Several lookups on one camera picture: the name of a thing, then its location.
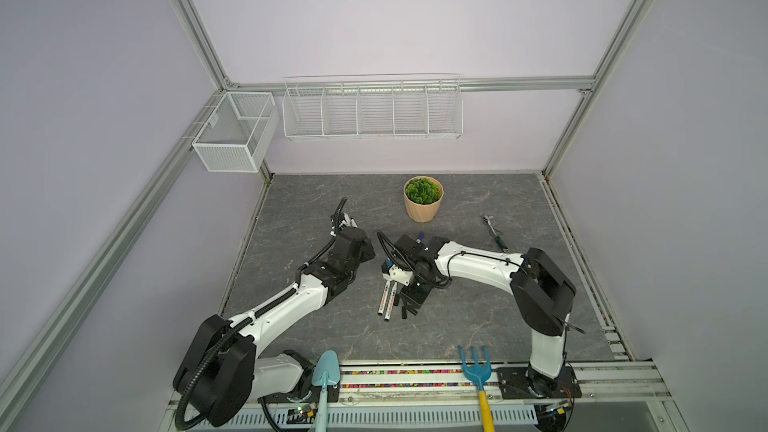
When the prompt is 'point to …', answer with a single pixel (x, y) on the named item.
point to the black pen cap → (404, 312)
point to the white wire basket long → (406, 106)
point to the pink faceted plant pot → (419, 212)
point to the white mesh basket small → (234, 137)
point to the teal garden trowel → (326, 373)
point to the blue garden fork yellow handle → (480, 373)
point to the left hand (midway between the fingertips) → (366, 241)
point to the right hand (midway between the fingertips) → (411, 301)
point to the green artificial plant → (423, 191)
